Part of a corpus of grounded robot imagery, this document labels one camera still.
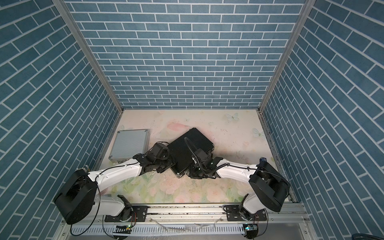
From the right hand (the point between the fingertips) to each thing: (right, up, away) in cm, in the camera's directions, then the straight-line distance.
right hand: (189, 176), depth 83 cm
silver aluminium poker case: (-42, +16, +16) cm, 47 cm away
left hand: (-6, +6, +3) cm, 9 cm away
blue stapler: (+45, +7, +9) cm, 47 cm away
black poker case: (-2, +18, -12) cm, 22 cm away
